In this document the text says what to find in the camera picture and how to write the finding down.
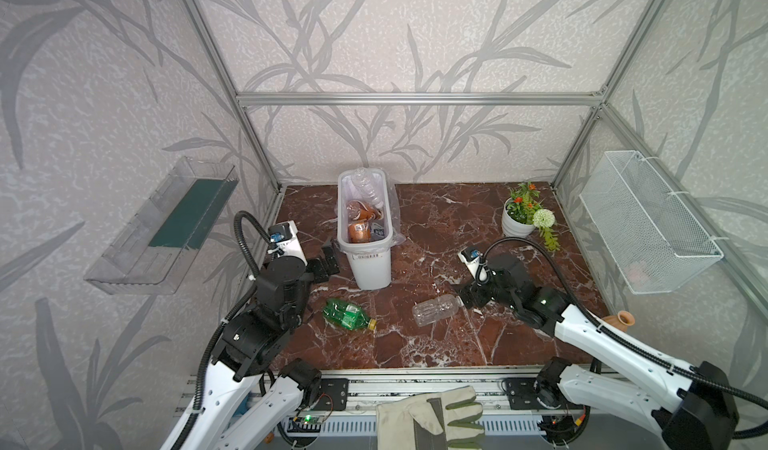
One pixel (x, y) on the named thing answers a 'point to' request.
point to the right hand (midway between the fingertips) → (467, 266)
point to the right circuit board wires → (561, 428)
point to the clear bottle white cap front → (362, 178)
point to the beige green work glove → (440, 420)
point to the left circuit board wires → (308, 420)
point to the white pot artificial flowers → (523, 213)
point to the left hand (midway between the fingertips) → (321, 234)
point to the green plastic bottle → (348, 315)
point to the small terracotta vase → (621, 321)
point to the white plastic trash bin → (371, 262)
